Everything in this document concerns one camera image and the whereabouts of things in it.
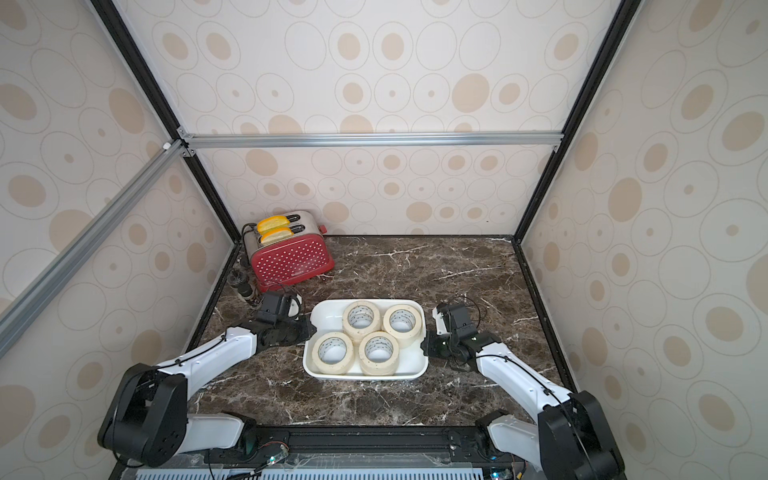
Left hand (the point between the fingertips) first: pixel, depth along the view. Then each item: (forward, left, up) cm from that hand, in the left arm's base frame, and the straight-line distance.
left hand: (321, 325), depth 88 cm
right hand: (-6, -29, -1) cm, 30 cm away
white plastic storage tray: (+6, 0, -5) cm, 8 cm away
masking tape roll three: (-6, -3, -5) cm, 9 cm away
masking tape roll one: (+5, -11, -4) cm, 13 cm away
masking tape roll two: (+4, -25, -5) cm, 26 cm away
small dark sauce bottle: (+13, +27, +3) cm, 30 cm away
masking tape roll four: (-6, -17, -5) cm, 19 cm away
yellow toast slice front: (+24, +15, +14) cm, 32 cm away
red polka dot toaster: (+22, +13, +10) cm, 27 cm away
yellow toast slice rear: (+30, +18, +14) cm, 37 cm away
